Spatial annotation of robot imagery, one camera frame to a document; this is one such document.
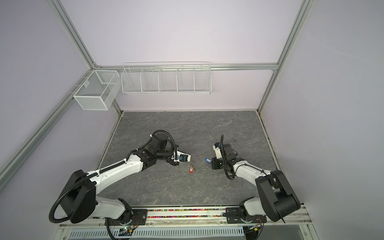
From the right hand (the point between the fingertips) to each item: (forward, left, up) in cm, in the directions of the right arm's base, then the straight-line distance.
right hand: (213, 162), depth 91 cm
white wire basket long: (+51, +14, +27) cm, 59 cm away
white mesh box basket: (+38, +74, +26) cm, 87 cm away
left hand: (-2, +14, +15) cm, 20 cm away
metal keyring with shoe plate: (-1, +14, 0) cm, 14 cm away
